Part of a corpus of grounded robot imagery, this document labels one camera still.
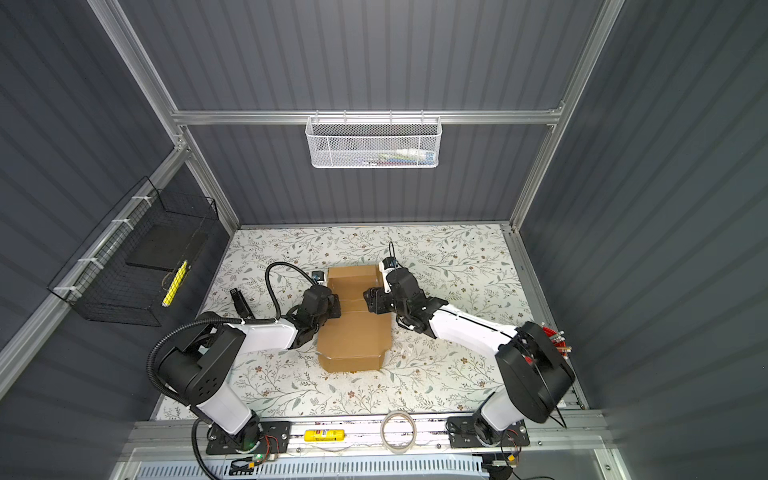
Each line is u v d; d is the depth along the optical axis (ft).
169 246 2.53
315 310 2.41
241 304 3.16
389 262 2.48
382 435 2.38
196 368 1.53
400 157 3.01
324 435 2.38
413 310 2.13
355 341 3.13
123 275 2.32
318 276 2.75
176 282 2.31
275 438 2.37
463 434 2.38
